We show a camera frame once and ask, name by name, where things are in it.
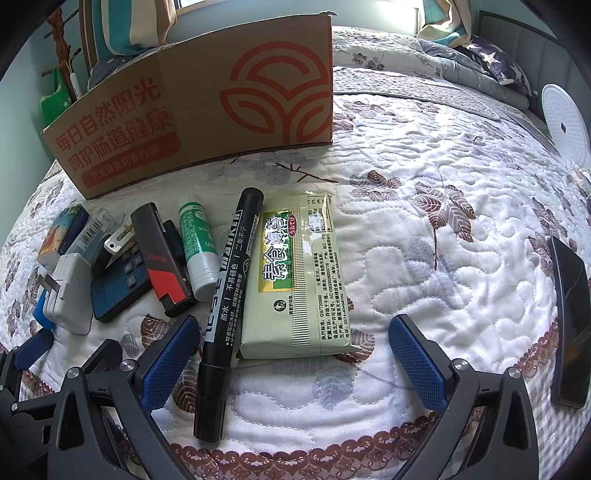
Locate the white round perforated stool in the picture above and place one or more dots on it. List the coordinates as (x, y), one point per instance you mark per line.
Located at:
(565, 124)

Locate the clear eye drops box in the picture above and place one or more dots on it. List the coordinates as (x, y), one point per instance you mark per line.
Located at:
(92, 228)

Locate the black marker pen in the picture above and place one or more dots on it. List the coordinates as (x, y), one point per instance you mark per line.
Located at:
(226, 300)

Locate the white plastic clip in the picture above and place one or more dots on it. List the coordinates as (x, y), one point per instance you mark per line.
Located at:
(117, 240)

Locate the green shopping bag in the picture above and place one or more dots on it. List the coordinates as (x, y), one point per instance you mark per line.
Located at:
(55, 106)

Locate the black smartphone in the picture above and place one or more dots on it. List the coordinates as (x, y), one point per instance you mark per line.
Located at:
(570, 323)

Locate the striped curtain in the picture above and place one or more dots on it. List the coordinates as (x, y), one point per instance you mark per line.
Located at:
(448, 23)
(134, 27)

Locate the wooden coat rack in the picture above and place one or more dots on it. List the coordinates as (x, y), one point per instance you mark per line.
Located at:
(57, 32)

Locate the floral quilted bedspread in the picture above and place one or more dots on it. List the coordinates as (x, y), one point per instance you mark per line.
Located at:
(438, 277)

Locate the printed cardboard box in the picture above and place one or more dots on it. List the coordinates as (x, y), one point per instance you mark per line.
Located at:
(184, 92)

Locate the pale green snack packet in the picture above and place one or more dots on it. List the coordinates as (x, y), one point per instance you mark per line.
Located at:
(295, 277)

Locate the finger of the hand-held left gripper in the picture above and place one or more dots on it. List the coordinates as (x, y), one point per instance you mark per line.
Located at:
(32, 347)
(44, 314)

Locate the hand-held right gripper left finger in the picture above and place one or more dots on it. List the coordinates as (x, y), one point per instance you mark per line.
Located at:
(171, 360)

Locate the grey star print pillow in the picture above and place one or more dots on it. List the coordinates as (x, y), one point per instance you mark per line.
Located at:
(115, 69)

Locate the grey padded headboard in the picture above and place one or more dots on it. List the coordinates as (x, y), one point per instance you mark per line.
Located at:
(531, 46)

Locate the green white glue stick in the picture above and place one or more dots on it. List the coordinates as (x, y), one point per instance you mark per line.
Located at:
(198, 249)

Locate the small colourful carton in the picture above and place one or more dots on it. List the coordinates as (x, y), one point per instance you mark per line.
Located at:
(60, 230)

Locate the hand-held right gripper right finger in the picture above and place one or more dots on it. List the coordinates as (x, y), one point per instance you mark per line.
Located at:
(415, 364)

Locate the white charger adapter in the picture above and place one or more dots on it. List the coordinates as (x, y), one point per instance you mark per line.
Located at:
(69, 295)

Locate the dark star print pillow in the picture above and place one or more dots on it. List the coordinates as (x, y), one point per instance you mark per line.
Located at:
(498, 64)

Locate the blue remote control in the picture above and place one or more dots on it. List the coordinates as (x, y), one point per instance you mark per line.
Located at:
(115, 286)

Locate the black red lighter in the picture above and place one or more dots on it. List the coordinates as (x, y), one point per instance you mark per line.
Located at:
(159, 258)

